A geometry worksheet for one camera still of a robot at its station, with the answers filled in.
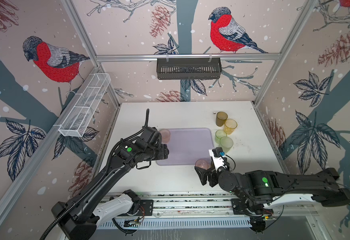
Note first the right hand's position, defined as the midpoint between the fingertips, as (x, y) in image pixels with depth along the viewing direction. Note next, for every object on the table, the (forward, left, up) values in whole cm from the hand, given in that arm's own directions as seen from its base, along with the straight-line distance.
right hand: (199, 167), depth 63 cm
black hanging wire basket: (+69, +5, +7) cm, 70 cm away
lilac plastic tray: (+23, +6, -22) cm, 32 cm away
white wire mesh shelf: (+17, +60, +10) cm, 63 cm away
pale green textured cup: (+24, -19, -19) cm, 36 cm away
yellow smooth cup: (+40, -24, -21) cm, 51 cm away
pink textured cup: (+29, +20, -19) cm, 40 cm away
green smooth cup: (+31, -16, -20) cm, 40 cm away
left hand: (+7, +16, -2) cm, 18 cm away
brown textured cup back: (+42, -18, -16) cm, 49 cm away
